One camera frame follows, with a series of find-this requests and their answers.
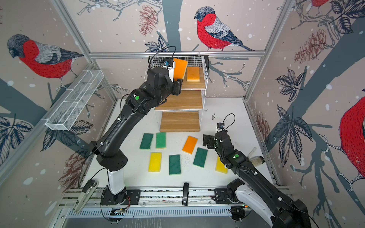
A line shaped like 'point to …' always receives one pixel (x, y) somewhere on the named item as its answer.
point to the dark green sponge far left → (146, 141)
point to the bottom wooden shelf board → (179, 121)
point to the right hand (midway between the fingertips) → (208, 137)
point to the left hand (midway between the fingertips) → (176, 78)
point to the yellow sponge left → (155, 161)
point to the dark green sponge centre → (174, 165)
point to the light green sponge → (160, 140)
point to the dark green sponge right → (200, 157)
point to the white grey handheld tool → (85, 195)
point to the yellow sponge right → (220, 166)
